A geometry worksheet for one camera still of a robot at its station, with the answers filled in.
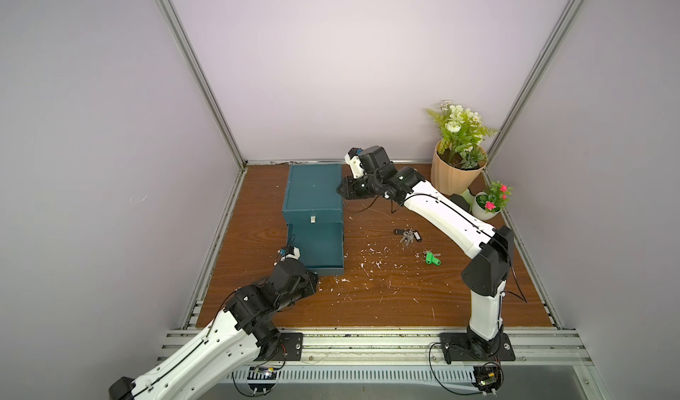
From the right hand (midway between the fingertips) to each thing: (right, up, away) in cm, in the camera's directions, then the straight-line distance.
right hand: (338, 182), depth 78 cm
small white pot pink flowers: (+53, -8, +14) cm, 55 cm away
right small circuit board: (+41, -53, -8) cm, 68 cm away
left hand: (-4, -29, -2) cm, 29 cm away
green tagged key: (+32, -26, +12) cm, 43 cm away
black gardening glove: (+50, -8, +29) cm, 58 cm away
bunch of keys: (+26, -20, +19) cm, 38 cm away
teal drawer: (-6, -22, +9) cm, 25 cm away
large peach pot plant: (+47, +11, +22) cm, 53 cm away
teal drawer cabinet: (-9, -4, +3) cm, 10 cm away
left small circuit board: (-21, -55, -6) cm, 60 cm away
